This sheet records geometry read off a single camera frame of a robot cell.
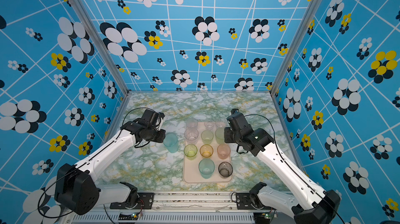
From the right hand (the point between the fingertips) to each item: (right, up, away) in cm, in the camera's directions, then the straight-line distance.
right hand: (229, 132), depth 76 cm
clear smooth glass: (-20, -5, +18) cm, 28 cm away
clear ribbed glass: (-9, 0, +22) cm, 24 cm away
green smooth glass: (-20, -13, +12) cm, 27 cm away
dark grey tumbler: (-1, -21, +7) cm, 22 cm away
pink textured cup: (-1, -13, +12) cm, 18 cm away
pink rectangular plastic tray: (-11, -16, +10) cm, 22 cm away
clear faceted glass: (-2, +1, +24) cm, 24 cm away
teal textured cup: (-11, -20, +7) cm, 24 cm away
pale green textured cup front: (-11, -6, +17) cm, 21 cm away
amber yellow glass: (-11, -13, +13) cm, 21 cm away
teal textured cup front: (-32, -8, +14) cm, 36 cm away
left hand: (-34, -3, +8) cm, 35 cm away
